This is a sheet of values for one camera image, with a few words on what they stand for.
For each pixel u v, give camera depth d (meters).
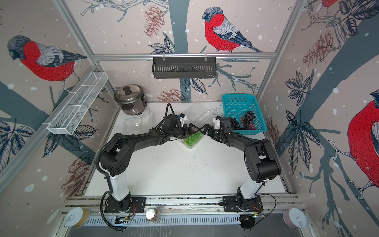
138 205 0.73
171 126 0.76
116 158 0.50
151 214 0.62
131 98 1.01
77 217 0.66
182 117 0.87
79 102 0.79
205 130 0.86
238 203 0.67
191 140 0.92
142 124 1.06
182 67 1.07
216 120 0.89
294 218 0.66
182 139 0.90
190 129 0.82
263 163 0.47
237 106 1.18
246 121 1.01
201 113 1.14
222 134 0.75
